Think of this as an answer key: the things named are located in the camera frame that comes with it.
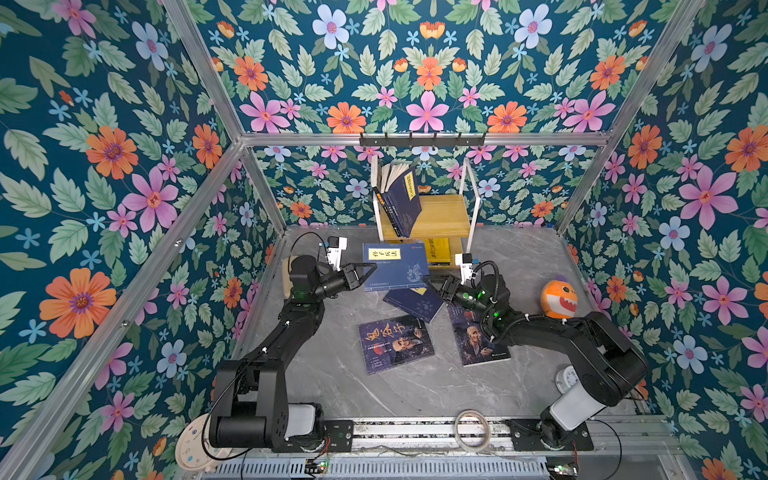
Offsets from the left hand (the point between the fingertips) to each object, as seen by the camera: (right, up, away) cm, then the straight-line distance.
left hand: (377, 262), depth 76 cm
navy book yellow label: (+6, +18, +9) cm, 21 cm away
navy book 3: (+12, -14, +22) cm, 29 cm away
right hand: (+13, -5, +4) cm, 14 cm away
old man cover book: (+4, -24, +13) cm, 28 cm away
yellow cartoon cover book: (+19, +4, +29) cm, 34 cm away
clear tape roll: (+28, -44, -2) cm, 52 cm away
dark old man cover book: (+28, -25, +13) cm, 40 cm away
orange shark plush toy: (+54, -12, +15) cm, 58 cm away
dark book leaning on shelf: (+1, +16, +4) cm, 16 cm away
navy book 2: (+5, -1, +5) cm, 7 cm away
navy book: (+7, +18, +11) cm, 22 cm away
